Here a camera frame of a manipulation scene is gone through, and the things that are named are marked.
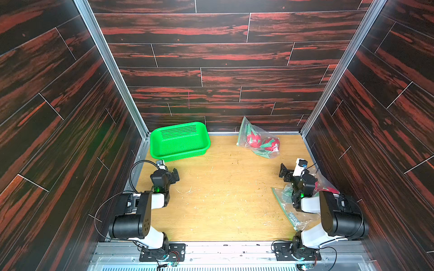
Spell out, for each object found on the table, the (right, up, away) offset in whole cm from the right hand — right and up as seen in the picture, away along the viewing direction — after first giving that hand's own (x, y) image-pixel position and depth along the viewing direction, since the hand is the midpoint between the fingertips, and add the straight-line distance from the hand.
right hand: (295, 165), depth 91 cm
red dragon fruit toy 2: (-9, +12, +11) cm, 19 cm away
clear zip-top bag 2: (-2, -27, -9) cm, 28 cm away
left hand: (-71, -3, +4) cm, 71 cm away
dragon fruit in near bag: (+13, -12, -8) cm, 19 cm away
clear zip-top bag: (-23, +24, +20) cm, 39 cm away
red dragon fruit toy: (-19, +14, +16) cm, 28 cm away
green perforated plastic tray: (-68, +14, +22) cm, 73 cm away
